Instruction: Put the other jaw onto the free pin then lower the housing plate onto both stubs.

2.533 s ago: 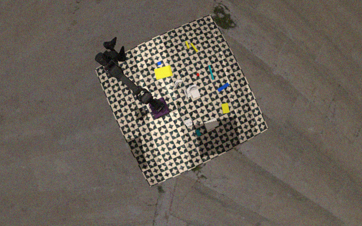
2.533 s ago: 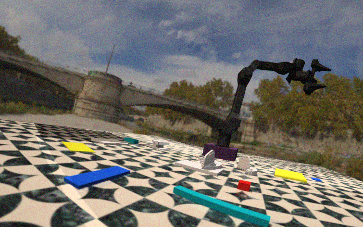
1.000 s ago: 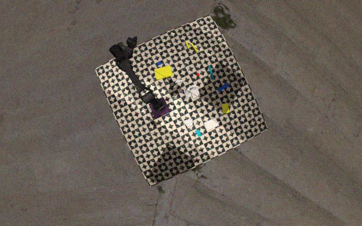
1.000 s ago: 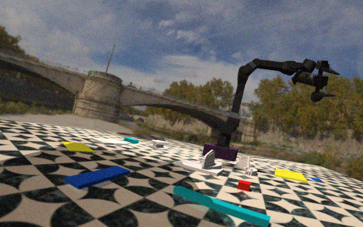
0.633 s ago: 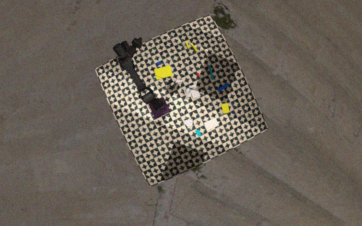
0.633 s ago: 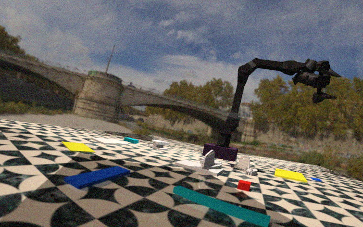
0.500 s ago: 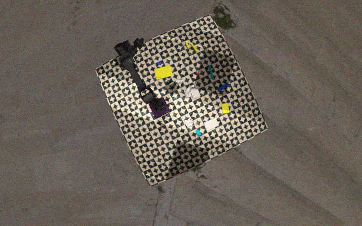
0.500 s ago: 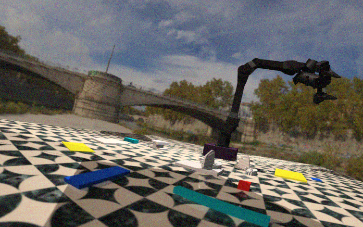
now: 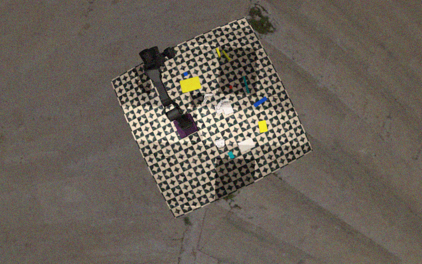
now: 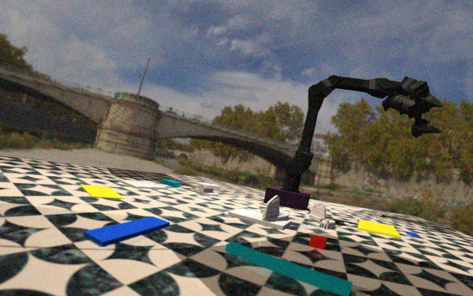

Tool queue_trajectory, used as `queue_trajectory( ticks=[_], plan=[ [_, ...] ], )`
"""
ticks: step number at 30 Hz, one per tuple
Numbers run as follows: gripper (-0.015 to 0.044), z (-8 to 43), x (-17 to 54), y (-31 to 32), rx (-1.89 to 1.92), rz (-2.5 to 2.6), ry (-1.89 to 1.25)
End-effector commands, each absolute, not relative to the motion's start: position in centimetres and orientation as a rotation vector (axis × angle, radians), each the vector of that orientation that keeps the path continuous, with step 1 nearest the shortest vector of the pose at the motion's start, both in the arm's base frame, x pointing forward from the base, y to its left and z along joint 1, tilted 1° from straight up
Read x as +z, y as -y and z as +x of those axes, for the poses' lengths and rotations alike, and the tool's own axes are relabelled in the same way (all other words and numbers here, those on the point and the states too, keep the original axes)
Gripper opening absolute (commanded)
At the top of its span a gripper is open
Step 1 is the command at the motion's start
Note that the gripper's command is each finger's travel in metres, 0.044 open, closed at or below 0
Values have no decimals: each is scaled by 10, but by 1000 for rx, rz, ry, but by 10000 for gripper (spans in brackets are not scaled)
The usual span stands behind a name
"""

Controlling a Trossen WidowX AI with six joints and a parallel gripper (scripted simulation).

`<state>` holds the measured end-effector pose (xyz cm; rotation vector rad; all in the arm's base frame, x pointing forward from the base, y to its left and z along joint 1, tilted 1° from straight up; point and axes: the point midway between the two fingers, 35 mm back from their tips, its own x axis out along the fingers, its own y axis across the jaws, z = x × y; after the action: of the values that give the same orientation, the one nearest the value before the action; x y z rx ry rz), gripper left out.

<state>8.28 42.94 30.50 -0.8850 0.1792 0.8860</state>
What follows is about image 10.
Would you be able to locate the teal long flat bar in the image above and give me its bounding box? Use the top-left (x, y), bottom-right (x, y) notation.
top-left (225, 242), bottom-right (353, 296)

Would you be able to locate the white flat plate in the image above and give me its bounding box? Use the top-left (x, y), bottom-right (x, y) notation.
top-left (119, 179), bottom-right (167, 189)

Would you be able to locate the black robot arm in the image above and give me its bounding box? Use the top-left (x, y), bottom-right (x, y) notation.
top-left (280, 75), bottom-right (417, 193)

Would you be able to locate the teal rectangular block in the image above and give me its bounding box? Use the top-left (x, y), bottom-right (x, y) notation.
top-left (162, 179), bottom-right (181, 188)

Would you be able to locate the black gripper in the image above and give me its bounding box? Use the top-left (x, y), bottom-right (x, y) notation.
top-left (397, 81), bottom-right (443, 137)

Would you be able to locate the yellow flat plate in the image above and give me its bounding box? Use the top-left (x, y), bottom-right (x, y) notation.
top-left (80, 184), bottom-right (124, 199)
top-left (358, 220), bottom-right (400, 238)

